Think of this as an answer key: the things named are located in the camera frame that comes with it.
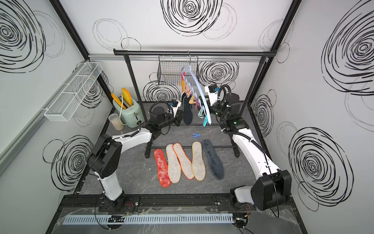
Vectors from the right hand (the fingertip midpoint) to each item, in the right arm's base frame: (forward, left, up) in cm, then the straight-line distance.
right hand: (197, 99), depth 70 cm
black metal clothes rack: (-5, -27, -37) cm, 46 cm away
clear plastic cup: (+6, +54, -27) cm, 61 cm away
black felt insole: (+4, +6, -13) cm, 15 cm away
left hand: (+5, +6, -15) cm, 17 cm away
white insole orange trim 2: (-17, +6, -37) cm, 41 cm away
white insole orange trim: (-21, +13, -36) cm, 44 cm away
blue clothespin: (+2, 0, -36) cm, 37 cm away
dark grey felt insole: (-18, -12, -37) cm, 43 cm away
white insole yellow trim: (-20, -1, -36) cm, 41 cm away
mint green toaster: (+9, +42, -24) cm, 50 cm away
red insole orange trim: (-21, +20, -37) cm, 46 cm away
